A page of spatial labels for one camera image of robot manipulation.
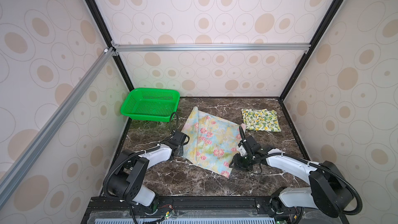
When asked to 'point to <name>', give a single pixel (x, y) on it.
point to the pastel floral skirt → (212, 141)
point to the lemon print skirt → (263, 120)
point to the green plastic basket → (151, 103)
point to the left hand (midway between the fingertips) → (180, 146)
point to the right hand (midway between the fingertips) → (232, 166)
